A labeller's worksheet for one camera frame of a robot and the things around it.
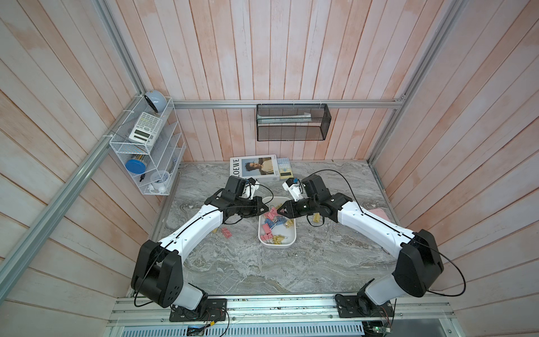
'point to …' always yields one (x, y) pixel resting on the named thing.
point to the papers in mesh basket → (273, 119)
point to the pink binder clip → (227, 232)
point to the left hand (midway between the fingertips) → (268, 212)
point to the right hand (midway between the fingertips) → (278, 210)
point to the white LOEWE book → (262, 168)
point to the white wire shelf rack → (163, 159)
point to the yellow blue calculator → (285, 168)
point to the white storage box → (276, 230)
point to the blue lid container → (135, 166)
